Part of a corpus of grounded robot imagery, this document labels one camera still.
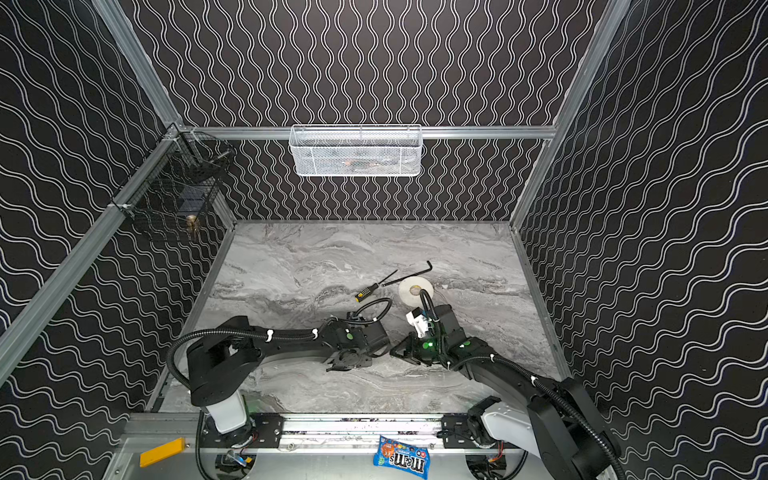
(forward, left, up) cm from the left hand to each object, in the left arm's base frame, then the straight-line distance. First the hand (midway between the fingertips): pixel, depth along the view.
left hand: (372, 365), depth 84 cm
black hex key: (+31, -10, 0) cm, 33 cm away
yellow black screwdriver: (+24, +4, +1) cm, 24 cm away
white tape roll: (+26, -10, 0) cm, 28 cm away
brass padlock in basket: (+27, +51, +29) cm, 65 cm away
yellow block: (-23, +48, +1) cm, 53 cm away
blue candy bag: (-21, -9, -1) cm, 23 cm away
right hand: (+2, -6, +5) cm, 8 cm away
